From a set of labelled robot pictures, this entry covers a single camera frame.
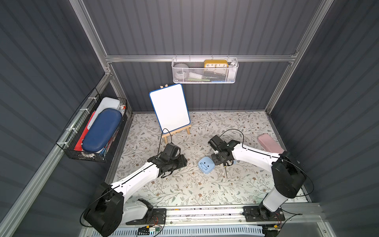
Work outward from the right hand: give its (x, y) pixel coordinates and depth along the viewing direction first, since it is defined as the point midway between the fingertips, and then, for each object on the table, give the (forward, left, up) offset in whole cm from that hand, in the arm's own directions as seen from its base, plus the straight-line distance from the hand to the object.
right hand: (220, 157), depth 89 cm
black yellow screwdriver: (-3, -4, -4) cm, 6 cm away
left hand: (-5, +21, +3) cm, 22 cm away
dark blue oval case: (0, +58, +29) cm, 65 cm away
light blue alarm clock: (-4, +8, -2) cm, 10 cm away
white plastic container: (+16, +63, +30) cm, 71 cm away
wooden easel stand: (+14, +35, +3) cm, 38 cm away
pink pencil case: (+12, -36, -4) cm, 38 cm away
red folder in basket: (-9, +67, +26) cm, 72 cm away
